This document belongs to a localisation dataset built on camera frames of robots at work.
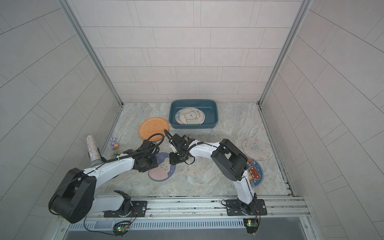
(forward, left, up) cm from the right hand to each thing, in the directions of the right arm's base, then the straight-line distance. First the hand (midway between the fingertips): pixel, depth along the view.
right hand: (172, 162), depth 87 cm
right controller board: (-32, -39, -2) cm, 50 cm away
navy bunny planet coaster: (-4, +4, +1) cm, 6 cm away
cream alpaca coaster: (+32, -12, +4) cm, 35 cm away
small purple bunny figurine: (+11, +35, +6) cm, 37 cm away
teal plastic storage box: (+41, -26, +4) cm, 49 cm away
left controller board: (-30, +19, +5) cm, 36 cm away
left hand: (0, +8, -1) cm, 8 cm away
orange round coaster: (+24, +14, +2) cm, 28 cm away
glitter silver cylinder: (-4, +30, +25) cm, 39 cm away
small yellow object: (+6, +34, +3) cm, 35 cm away
